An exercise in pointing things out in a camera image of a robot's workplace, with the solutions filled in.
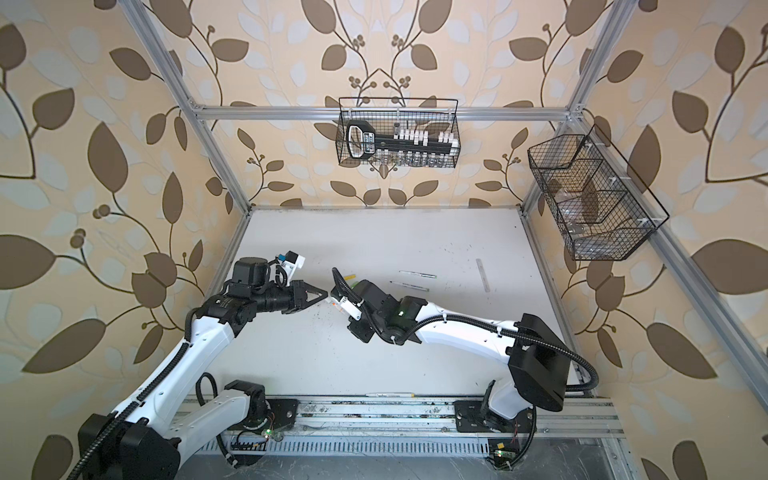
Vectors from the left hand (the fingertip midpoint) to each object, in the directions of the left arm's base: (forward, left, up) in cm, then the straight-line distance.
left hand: (326, 293), depth 74 cm
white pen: (+15, -21, -20) cm, 32 cm away
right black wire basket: (+20, -69, +14) cm, 73 cm away
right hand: (-3, -6, -7) cm, 10 cm away
